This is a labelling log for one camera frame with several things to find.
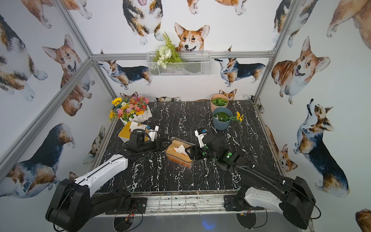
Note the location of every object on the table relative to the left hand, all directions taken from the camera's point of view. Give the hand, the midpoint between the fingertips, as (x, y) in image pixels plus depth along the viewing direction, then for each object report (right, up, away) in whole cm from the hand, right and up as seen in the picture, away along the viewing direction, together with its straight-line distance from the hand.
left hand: (167, 138), depth 83 cm
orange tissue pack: (+9, -6, -1) cm, 11 cm away
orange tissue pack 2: (-23, +7, +10) cm, 26 cm away
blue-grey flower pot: (+35, +11, +19) cm, 42 cm away
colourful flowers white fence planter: (-24, +18, +14) cm, 33 cm away
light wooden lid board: (+2, -7, 0) cm, 7 cm away
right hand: (+15, -2, -7) cm, 17 cm away
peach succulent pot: (+33, +24, +23) cm, 47 cm away
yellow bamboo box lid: (-28, +2, +10) cm, 30 cm away
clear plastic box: (+5, -1, +5) cm, 7 cm away
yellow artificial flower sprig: (+44, +12, +9) cm, 46 cm away
